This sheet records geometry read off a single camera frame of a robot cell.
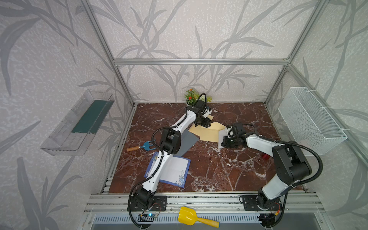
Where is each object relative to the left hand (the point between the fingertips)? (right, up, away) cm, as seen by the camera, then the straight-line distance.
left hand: (207, 124), depth 105 cm
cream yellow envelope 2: (+3, +5, +7) cm, 9 cm away
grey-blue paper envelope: (-14, -11, -5) cm, 19 cm away
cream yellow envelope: (+1, -7, -3) cm, 8 cm away
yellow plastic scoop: (-14, -43, -35) cm, 57 cm away
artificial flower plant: (-12, +20, -1) cm, 23 cm away
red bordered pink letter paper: (+10, -7, -3) cm, 12 cm away
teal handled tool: (-42, -14, -11) cm, 46 cm away
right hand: (+8, -12, -11) cm, 18 cm away
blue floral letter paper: (-21, -27, -20) cm, 40 cm away
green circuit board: (-35, -46, -33) cm, 66 cm away
